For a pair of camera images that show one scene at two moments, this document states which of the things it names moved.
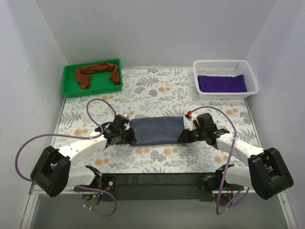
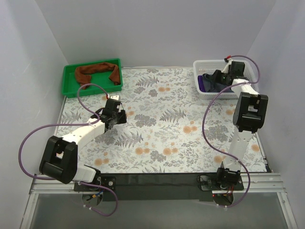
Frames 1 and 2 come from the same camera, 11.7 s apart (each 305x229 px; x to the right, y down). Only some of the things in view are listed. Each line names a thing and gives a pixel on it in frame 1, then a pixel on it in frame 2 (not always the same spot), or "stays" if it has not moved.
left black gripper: [126, 137] → [118, 117]
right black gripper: [190, 135] → [219, 77]
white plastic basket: [223, 67] stays
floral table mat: [149, 92] stays
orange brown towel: [84, 80] stays
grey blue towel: [158, 130] → [211, 86]
